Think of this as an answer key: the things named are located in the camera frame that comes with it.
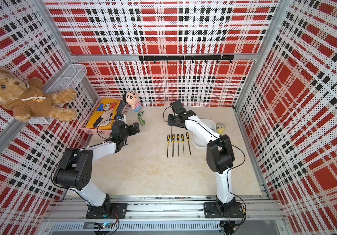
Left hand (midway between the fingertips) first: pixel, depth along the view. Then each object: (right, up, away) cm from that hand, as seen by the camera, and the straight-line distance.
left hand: (134, 124), depth 97 cm
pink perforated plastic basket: (-38, +3, +8) cm, 39 cm away
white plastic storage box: (+43, -13, -1) cm, 44 cm away
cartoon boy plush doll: (-5, +19, +12) cm, 23 cm away
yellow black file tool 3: (+30, -12, +5) cm, 32 cm away
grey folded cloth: (-15, +14, +16) cm, 26 cm away
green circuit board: (-7, -48, -27) cm, 56 cm away
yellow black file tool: (+22, -12, +4) cm, 26 cm away
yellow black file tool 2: (+26, -12, +4) cm, 29 cm away
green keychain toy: (-2, +8, +21) cm, 22 cm away
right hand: (+26, +3, -4) cm, 27 cm away
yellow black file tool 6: (+25, -4, -6) cm, 26 cm away
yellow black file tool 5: (+37, -11, +5) cm, 38 cm away
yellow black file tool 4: (+33, -12, +5) cm, 35 cm away
